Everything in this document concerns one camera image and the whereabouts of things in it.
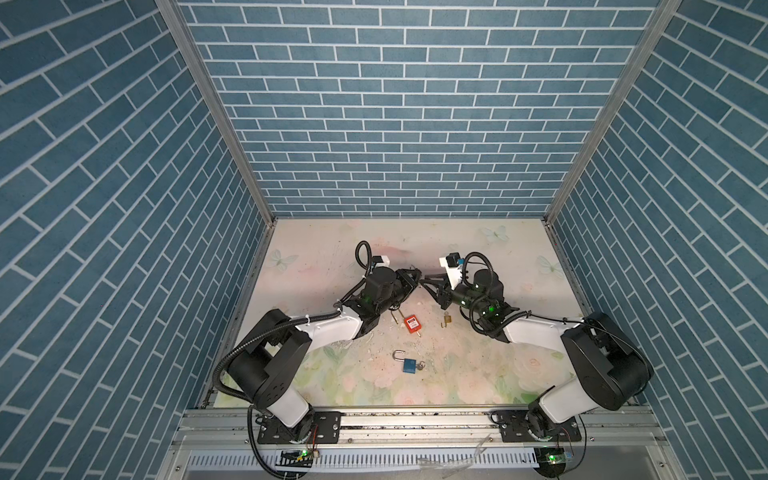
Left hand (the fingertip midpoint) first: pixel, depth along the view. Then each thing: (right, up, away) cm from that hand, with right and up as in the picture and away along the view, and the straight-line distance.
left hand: (423, 274), depth 84 cm
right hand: (-1, -1, -1) cm, 1 cm away
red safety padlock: (-3, -15, +7) cm, 17 cm away
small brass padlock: (+8, -15, +9) cm, 19 cm away
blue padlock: (-4, -26, -1) cm, 26 cm away
